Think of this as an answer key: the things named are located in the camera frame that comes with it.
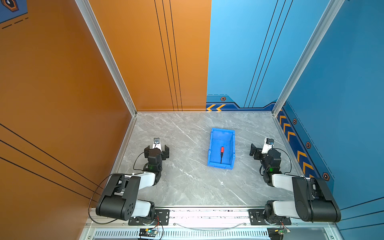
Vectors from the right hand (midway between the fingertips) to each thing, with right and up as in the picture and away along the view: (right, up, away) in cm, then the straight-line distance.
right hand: (258, 145), depth 91 cm
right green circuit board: (+3, -38, -21) cm, 43 cm away
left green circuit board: (-61, -39, -20) cm, 75 cm away
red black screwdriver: (-21, -4, +6) cm, 23 cm away
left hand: (-62, 0, +1) cm, 62 cm away
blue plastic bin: (-21, +3, +17) cm, 27 cm away
